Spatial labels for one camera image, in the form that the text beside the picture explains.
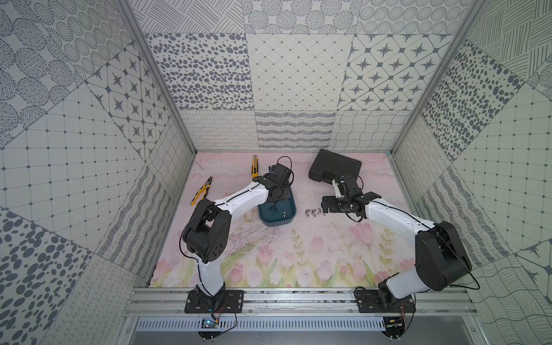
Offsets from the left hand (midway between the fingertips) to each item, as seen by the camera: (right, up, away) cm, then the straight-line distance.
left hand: (285, 189), depth 92 cm
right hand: (+21, -7, -1) cm, 22 cm away
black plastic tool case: (+22, +11, +17) cm, 30 cm away
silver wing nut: (+13, -11, +4) cm, 17 cm away
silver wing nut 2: (+10, -11, +4) cm, 15 cm away
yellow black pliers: (-39, +1, +12) cm, 41 cm away
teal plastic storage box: (-3, -11, +3) cm, 12 cm away
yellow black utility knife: (-16, +11, +21) cm, 28 cm away
